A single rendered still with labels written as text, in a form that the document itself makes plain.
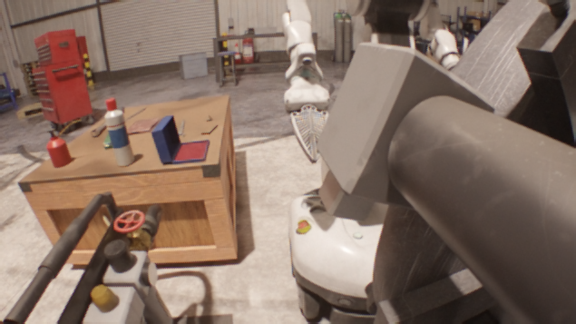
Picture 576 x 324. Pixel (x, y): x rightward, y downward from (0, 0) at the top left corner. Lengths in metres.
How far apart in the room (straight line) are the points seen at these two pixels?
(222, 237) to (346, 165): 0.86
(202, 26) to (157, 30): 1.53
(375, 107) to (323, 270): 0.56
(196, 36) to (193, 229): 8.03
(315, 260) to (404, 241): 0.44
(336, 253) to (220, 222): 0.45
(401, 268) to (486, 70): 0.21
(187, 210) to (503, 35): 0.94
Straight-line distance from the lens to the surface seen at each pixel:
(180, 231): 1.04
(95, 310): 0.54
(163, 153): 0.88
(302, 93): 0.60
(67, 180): 1.07
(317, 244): 0.70
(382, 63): 0.19
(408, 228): 0.28
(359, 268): 0.67
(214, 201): 0.91
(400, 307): 0.28
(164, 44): 9.15
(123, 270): 0.57
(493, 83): 0.25
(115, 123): 0.92
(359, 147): 0.18
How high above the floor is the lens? 0.84
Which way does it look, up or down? 25 degrees down
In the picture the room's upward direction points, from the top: 2 degrees counter-clockwise
